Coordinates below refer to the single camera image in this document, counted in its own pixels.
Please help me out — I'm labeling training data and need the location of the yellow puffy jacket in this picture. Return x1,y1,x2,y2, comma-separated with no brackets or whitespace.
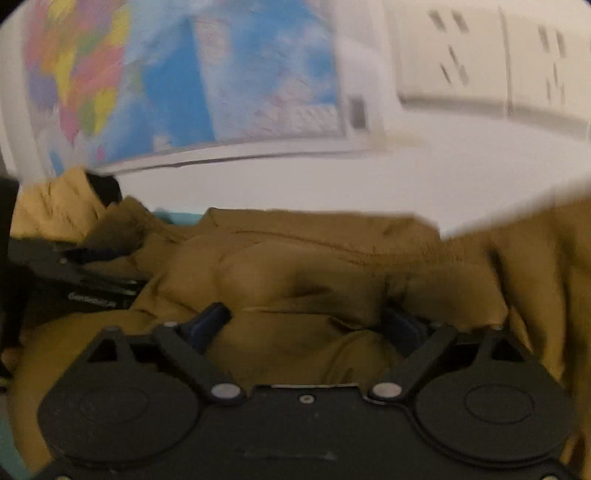
10,166,123,241

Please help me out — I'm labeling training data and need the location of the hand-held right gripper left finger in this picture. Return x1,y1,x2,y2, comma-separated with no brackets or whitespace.
85,303,245,407

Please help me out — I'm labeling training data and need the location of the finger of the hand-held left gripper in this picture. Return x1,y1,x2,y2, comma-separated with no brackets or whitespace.
8,237,140,284

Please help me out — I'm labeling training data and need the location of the brown puffy jacket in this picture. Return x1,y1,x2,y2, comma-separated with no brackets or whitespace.
9,194,591,480

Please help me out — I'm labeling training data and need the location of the white wall power socket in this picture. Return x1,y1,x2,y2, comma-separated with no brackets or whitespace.
502,7,591,141
394,0,511,118

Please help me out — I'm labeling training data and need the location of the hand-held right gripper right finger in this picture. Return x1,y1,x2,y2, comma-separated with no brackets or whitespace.
367,307,520,403

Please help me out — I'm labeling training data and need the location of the teal bed sheet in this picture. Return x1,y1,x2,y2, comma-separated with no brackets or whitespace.
0,209,205,480

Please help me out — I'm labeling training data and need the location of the colourful wall map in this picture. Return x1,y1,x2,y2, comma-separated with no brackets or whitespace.
21,0,386,174

